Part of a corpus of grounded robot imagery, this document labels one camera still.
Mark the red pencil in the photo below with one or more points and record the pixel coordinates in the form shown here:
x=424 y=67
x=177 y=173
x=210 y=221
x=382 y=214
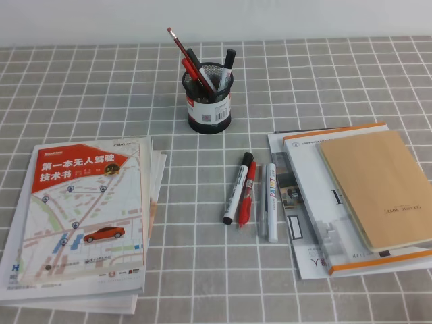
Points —
x=188 y=58

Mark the thin silver pen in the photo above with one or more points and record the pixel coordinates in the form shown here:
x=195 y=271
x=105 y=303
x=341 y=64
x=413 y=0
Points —
x=263 y=206

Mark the red gel pen on table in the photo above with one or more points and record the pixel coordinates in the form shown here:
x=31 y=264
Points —
x=245 y=207

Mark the black mesh pen holder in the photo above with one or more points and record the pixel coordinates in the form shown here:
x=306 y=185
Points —
x=205 y=115

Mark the black white marker in holder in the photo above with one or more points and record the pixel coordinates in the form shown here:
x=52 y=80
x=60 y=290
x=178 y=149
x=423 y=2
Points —
x=200 y=68

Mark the red pen in holder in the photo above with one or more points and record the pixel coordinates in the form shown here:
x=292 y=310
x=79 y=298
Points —
x=192 y=74

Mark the black capped marker in holder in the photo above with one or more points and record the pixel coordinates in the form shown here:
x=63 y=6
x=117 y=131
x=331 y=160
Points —
x=227 y=69

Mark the black white marker on table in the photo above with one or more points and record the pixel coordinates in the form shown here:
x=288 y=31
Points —
x=237 y=189

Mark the white paint marker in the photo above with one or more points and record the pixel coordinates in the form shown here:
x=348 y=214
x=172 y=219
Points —
x=272 y=203

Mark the orange map cover book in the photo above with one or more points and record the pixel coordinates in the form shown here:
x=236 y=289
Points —
x=88 y=211

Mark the white magazine under books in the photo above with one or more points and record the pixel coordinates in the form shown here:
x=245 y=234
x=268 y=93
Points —
x=309 y=257

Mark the white orange edged book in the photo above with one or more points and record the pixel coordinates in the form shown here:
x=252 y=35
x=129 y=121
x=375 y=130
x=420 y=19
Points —
x=339 y=238

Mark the tan kraft notebook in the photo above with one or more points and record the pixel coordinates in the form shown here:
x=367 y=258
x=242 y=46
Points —
x=388 y=195

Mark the white book under map book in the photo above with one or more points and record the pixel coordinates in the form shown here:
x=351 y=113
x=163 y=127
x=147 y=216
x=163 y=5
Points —
x=112 y=292

